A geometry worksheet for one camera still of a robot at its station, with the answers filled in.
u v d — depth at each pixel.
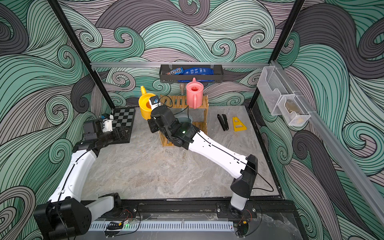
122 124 1.07
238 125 1.09
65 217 0.38
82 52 0.88
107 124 0.70
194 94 0.74
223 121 1.10
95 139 0.58
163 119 0.46
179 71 0.92
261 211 0.70
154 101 0.55
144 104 0.65
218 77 0.88
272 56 0.90
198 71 0.92
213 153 0.45
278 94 0.72
